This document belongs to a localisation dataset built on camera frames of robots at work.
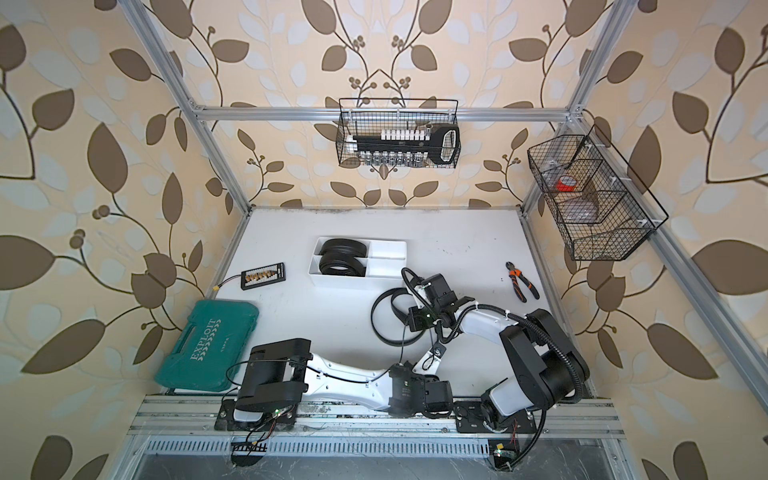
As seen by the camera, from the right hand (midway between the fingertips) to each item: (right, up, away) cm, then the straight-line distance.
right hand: (407, 319), depth 90 cm
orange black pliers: (+37, +13, +10) cm, 40 cm away
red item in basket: (+42, +39, -8) cm, 58 cm away
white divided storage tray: (-7, +17, +18) cm, 26 cm away
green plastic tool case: (-55, -6, -9) cm, 56 cm away
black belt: (-3, +3, +1) cm, 4 cm away
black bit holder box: (-48, +12, +9) cm, 51 cm away
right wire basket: (+48, +32, -16) cm, 60 cm away
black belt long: (-21, +22, +6) cm, 31 cm away
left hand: (+5, -12, -11) cm, 17 cm away
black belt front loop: (-17, +16, +6) cm, 24 cm away
